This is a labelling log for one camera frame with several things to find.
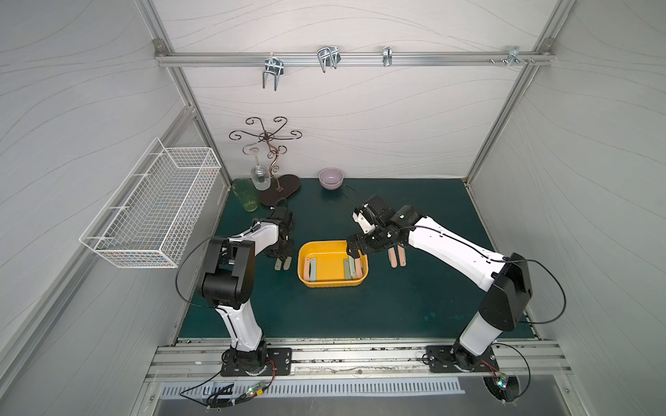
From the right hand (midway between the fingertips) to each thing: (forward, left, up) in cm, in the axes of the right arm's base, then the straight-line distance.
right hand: (358, 246), depth 80 cm
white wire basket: (-3, +57, +16) cm, 59 cm away
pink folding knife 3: (+6, -17, -16) cm, 24 cm away
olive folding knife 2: (0, +26, -15) cm, 29 cm away
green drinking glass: (+24, +44, -3) cm, 50 cm away
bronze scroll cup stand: (+39, +35, -14) cm, 54 cm away
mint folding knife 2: (+1, +2, -15) cm, 15 cm away
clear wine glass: (+25, +36, +7) cm, 45 cm away
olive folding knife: (0, +29, -15) cm, 32 cm away
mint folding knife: (-2, +16, -14) cm, 21 cm away
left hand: (+5, +29, -15) cm, 33 cm away
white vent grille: (-39, +36, -1) cm, 53 cm away
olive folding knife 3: (-1, +4, -14) cm, 15 cm away
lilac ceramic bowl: (+43, +12, -13) cm, 47 cm away
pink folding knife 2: (+5, -13, -16) cm, 21 cm away
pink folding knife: (-2, +18, -14) cm, 23 cm away
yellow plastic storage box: (+1, +14, -15) cm, 20 cm away
